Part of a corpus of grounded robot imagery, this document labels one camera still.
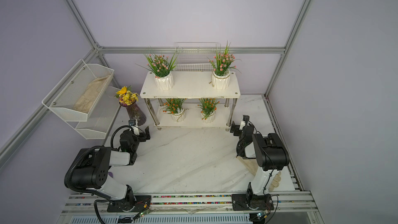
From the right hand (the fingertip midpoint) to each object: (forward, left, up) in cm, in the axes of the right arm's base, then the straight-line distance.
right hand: (241, 124), depth 98 cm
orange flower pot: (0, +40, +18) cm, 44 cm away
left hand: (-4, +64, +2) cm, 64 cm away
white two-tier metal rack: (-3, +30, +28) cm, 41 cm away
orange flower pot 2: (+1, +21, +17) cm, 27 cm away
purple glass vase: (+5, +67, +8) cm, 67 cm away
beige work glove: (-26, -2, -4) cm, 26 cm away
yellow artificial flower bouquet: (+6, +68, +22) cm, 71 cm away
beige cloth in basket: (-2, +83, +27) cm, 87 cm away
